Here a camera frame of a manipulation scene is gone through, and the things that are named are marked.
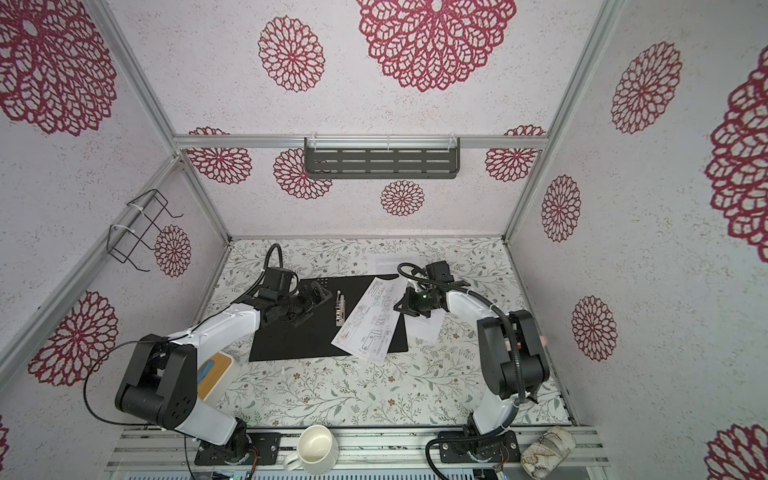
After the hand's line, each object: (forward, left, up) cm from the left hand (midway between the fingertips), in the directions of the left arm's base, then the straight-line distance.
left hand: (324, 306), depth 90 cm
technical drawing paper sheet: (-3, -13, -8) cm, 16 cm away
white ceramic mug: (-36, -1, -11) cm, 38 cm away
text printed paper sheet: (+24, -20, -9) cm, 32 cm away
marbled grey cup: (-39, -56, -5) cm, 68 cm away
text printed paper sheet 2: (-4, -31, -8) cm, 33 cm away
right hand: (0, -22, 0) cm, 22 cm away
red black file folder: (-7, +4, -8) cm, 11 cm away
